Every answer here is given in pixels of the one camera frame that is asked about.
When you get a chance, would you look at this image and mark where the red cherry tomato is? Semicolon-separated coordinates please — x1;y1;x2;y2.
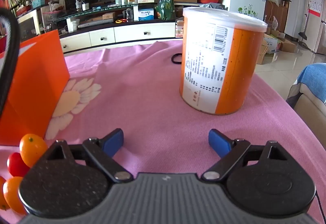
7;152;30;178

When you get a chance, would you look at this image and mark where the blue towel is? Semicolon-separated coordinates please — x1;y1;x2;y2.
296;63;326;104

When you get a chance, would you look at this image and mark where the blue and white carton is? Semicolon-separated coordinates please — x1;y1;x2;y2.
138;8;155;22

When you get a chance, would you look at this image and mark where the green plastic bag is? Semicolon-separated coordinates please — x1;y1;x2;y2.
155;0;176;21

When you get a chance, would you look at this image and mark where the pink floral tablecloth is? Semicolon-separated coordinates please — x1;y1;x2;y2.
0;40;326;224

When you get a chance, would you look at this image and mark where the blue plastic basket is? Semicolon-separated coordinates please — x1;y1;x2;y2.
32;0;49;9

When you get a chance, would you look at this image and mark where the beige sofa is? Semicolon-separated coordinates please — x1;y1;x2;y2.
286;79;326;150

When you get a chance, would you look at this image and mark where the orange canister with white lid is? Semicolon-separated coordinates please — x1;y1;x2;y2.
179;7;268;116

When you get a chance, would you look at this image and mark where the black cable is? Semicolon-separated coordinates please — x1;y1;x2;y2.
0;8;21;115

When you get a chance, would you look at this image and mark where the orange kumquat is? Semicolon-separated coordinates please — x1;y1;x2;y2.
19;134;48;168
0;175;11;211
3;176;27;215

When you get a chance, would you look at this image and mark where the open cardboard box on floor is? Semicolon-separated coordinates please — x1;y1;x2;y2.
256;30;297;65

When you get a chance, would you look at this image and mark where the orange cardboard box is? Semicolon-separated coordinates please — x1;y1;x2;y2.
0;29;71;147

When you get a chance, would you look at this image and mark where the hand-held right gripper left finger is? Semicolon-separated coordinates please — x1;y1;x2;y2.
46;128;134;184

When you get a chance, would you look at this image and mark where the red wall calendar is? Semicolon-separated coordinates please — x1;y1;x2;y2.
307;0;325;17

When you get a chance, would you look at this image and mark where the white TV stand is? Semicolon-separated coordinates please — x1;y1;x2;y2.
55;2;184;54

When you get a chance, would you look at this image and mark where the white framed cabinet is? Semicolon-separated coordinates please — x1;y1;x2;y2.
16;9;43;36

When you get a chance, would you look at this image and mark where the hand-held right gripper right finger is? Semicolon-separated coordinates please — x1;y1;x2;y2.
201;128;290;181

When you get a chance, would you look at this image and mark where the white refrigerator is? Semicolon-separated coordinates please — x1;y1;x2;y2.
302;0;326;55

